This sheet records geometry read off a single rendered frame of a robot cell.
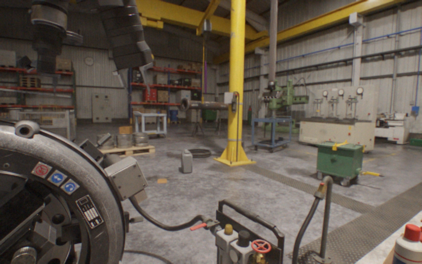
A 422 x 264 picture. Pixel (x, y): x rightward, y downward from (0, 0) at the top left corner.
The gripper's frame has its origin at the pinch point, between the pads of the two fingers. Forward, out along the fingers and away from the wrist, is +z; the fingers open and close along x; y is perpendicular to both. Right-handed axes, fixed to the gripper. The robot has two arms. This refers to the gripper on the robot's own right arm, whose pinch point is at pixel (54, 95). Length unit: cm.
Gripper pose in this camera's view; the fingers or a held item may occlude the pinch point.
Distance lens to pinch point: 80.1
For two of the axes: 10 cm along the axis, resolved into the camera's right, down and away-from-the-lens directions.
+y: -7.5, -0.2, -6.7
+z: -0.8, 10.0, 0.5
